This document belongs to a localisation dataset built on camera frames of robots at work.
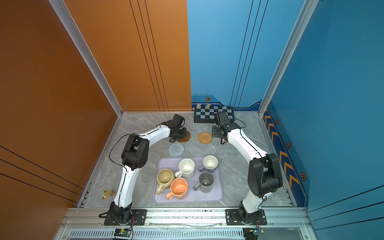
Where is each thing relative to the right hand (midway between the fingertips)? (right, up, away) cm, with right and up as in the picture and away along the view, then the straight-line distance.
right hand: (216, 131), depth 91 cm
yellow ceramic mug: (-30, -27, -6) cm, 41 cm away
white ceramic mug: (-18, -22, -2) cm, 28 cm away
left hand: (-19, -3, +14) cm, 24 cm away
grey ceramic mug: (-7, -29, -8) cm, 31 cm away
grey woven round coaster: (-26, -13, +8) cm, 30 cm away
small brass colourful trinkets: (-58, -33, -11) cm, 68 cm away
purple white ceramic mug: (-4, -20, 0) cm, 21 cm away
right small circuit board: (+14, -48, -20) cm, 54 cm away
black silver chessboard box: (-6, +12, +25) cm, 28 cm away
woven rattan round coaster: (-6, -5, +14) cm, 16 cm away
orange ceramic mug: (-22, -31, -10) cm, 40 cm away
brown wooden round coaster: (-20, -6, +11) cm, 24 cm away
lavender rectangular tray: (-17, -27, -8) cm, 33 cm away
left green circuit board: (-48, -49, -19) cm, 71 cm away
